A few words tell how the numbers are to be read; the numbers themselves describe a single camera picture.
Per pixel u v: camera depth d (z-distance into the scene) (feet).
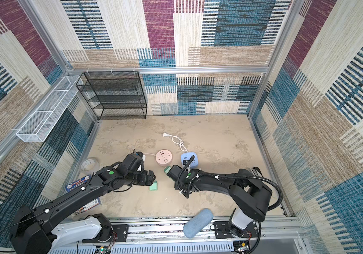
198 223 2.40
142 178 2.31
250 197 1.45
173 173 2.22
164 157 3.16
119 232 2.44
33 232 1.25
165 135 3.55
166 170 2.99
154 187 2.79
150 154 3.22
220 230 2.40
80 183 2.86
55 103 2.67
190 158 2.55
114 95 3.58
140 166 2.09
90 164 3.15
